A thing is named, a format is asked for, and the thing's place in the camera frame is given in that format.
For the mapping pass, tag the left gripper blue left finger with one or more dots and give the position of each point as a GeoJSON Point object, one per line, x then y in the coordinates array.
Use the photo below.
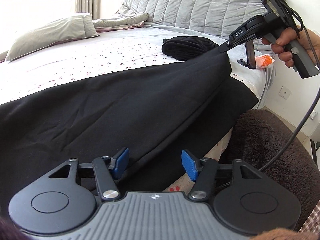
{"type": "Point", "coordinates": [118, 163]}

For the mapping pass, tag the grey quilted headboard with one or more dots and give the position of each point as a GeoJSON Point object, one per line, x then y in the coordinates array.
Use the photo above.
{"type": "Point", "coordinates": [212, 17]}

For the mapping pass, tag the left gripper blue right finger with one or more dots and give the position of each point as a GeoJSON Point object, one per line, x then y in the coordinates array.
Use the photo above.
{"type": "Point", "coordinates": [191, 164]}

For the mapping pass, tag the black phone stand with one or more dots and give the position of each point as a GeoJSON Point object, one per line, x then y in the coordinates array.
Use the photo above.
{"type": "Point", "coordinates": [244, 63]}

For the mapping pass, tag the grey folded quilt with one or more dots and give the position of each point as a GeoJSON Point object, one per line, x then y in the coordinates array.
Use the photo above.
{"type": "Point", "coordinates": [123, 19]}

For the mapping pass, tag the white wall socket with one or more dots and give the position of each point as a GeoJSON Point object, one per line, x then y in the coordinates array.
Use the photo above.
{"type": "Point", "coordinates": [284, 93]}

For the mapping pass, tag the cherry print bed sheet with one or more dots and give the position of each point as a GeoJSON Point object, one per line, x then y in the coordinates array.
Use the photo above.
{"type": "Point", "coordinates": [110, 52]}

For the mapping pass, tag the folded black garment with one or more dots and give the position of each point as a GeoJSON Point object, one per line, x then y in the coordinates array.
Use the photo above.
{"type": "Point", "coordinates": [184, 48]}

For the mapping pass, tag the smartphone on stand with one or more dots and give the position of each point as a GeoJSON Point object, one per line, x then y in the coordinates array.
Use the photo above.
{"type": "Point", "coordinates": [250, 54]}

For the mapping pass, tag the black pants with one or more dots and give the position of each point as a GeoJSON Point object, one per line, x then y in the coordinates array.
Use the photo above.
{"type": "Point", "coordinates": [154, 111]}

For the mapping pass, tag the orange plastic bag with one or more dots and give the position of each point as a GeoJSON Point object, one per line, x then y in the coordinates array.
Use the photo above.
{"type": "Point", "coordinates": [264, 61]}

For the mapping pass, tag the grey pillow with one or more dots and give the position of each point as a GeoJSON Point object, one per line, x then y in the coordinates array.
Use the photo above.
{"type": "Point", "coordinates": [76, 27]}

